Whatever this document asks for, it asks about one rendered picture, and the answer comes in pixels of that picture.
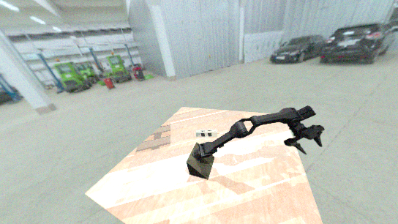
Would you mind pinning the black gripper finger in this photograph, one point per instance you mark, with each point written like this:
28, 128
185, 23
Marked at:
298, 146
317, 139

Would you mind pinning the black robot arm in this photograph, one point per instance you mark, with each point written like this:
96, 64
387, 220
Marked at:
289, 116

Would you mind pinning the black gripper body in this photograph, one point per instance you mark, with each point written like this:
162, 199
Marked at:
293, 141

